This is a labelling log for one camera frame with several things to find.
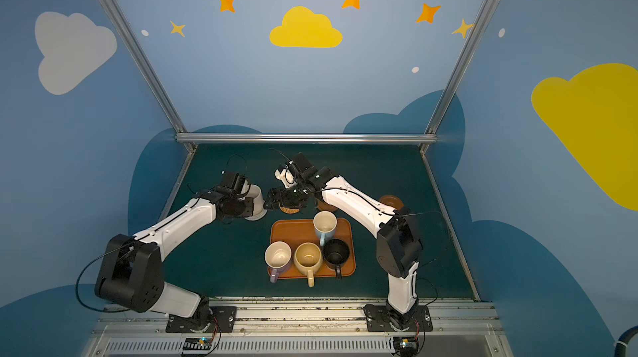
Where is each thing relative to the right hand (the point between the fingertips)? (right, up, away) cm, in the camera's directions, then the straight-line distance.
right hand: (275, 203), depth 80 cm
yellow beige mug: (+10, -21, +6) cm, 24 cm away
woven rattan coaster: (+2, -5, +18) cm, 19 cm away
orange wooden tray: (+5, -13, +15) cm, 21 cm away
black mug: (+20, -19, +6) cm, 28 cm away
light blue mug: (+16, -9, +11) cm, 22 cm away
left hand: (-12, -3, +11) cm, 17 cm away
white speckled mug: (-8, -3, +11) cm, 14 cm away
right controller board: (+41, -42, -6) cm, 59 cm away
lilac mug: (0, -19, +6) cm, 20 cm away
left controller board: (-22, -41, -7) cm, 47 cm away
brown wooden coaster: (+15, -4, +21) cm, 27 cm away
